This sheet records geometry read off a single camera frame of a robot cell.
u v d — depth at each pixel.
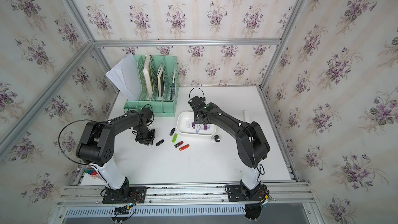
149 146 0.88
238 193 0.73
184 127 0.97
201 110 0.65
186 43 0.98
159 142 0.91
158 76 0.98
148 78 0.96
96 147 0.48
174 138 0.93
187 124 0.98
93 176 0.68
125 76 0.96
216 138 0.90
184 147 0.89
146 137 0.80
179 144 0.90
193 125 0.98
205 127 0.96
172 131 0.95
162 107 1.01
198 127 0.96
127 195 0.68
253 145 0.47
